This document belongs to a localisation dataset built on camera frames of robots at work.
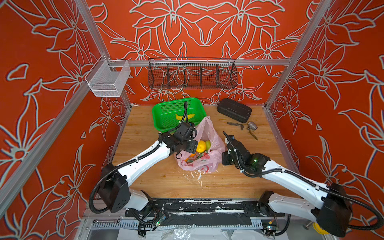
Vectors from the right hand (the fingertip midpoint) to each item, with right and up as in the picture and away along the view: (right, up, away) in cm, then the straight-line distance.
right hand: (219, 154), depth 80 cm
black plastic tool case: (+17, +25, +28) cm, 42 cm away
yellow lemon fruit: (-9, +3, +6) cm, 11 cm away
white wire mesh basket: (-69, +45, +13) cm, 84 cm away
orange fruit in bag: (-14, -4, +11) cm, 19 cm away
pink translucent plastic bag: (-5, -4, -1) cm, 6 cm away
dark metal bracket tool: (+22, +14, +27) cm, 38 cm away
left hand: (-15, +6, 0) cm, 16 cm away
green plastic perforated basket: (-34, +23, +34) cm, 53 cm away
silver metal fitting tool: (+29, +15, +24) cm, 40 cm away
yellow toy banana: (-16, +21, +30) cm, 41 cm away
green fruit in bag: (-5, +4, +10) cm, 12 cm away
